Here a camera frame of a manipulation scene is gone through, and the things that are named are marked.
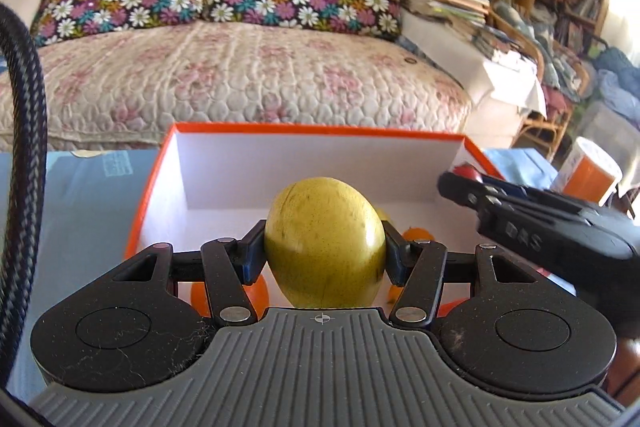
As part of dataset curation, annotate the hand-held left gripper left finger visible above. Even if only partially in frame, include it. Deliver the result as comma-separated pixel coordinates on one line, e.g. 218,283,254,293
112,219,268,328

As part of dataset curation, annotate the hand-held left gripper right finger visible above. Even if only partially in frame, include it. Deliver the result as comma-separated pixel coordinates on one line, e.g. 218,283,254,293
382,222,540,329

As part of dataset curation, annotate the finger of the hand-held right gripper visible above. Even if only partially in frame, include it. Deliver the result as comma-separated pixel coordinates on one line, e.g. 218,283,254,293
480,176,528,198
437,172,501,212

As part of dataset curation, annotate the red cherry tomato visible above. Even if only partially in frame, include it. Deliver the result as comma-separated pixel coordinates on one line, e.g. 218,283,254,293
452,163,483,182

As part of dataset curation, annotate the group of small orange tomatoes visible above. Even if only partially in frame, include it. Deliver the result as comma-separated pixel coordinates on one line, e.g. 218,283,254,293
402,227,435,244

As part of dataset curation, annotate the large orange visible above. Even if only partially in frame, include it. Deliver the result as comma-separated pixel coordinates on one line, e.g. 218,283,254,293
191,276,272,317
439,298,470,319

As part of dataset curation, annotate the large yellow pear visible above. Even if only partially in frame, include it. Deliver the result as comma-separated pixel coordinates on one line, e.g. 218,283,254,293
263,177,387,309

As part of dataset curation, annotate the orange cardboard box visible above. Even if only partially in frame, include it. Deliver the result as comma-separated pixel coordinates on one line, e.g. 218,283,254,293
124,123,576,323

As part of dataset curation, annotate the orange round canister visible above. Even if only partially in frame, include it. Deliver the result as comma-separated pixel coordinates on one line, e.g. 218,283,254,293
557,137,623,208

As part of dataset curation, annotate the rattan chair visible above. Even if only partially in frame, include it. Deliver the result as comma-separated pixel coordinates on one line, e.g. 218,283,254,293
492,4,591,152

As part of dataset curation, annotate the white cloth covered table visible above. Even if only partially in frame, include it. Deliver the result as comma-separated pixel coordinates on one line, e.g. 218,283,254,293
400,12,546,148

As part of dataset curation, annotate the grey blue clothes pile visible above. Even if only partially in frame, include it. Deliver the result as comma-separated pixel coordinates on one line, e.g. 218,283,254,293
500,7,591,88

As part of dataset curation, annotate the blue clothes heap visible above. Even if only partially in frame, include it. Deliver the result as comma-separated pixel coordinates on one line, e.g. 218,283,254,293
590,47,640,108

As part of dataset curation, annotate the blue printed tablecloth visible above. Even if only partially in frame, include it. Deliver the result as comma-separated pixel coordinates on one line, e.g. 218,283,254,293
0,148,566,403

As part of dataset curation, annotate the pink quilted bed cover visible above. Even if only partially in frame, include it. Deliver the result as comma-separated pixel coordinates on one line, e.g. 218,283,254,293
0,22,473,152

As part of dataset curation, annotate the stack of books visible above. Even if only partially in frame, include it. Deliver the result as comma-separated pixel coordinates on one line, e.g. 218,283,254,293
400,0,501,38

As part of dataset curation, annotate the white pillow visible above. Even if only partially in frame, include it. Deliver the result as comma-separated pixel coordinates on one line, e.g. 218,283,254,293
0,0,53,32

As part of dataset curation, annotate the black braided cable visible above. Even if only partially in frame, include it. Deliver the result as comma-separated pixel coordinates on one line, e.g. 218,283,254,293
0,2,48,388

